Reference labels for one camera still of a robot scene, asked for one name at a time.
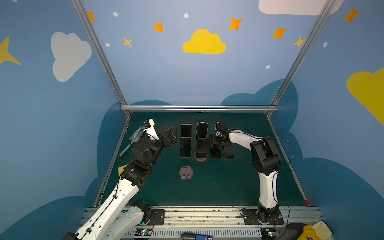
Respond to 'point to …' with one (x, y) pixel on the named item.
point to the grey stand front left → (186, 172)
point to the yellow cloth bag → (319, 231)
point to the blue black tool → (192, 236)
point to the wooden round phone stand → (199, 159)
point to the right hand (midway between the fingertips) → (215, 140)
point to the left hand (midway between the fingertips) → (171, 127)
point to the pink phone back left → (186, 130)
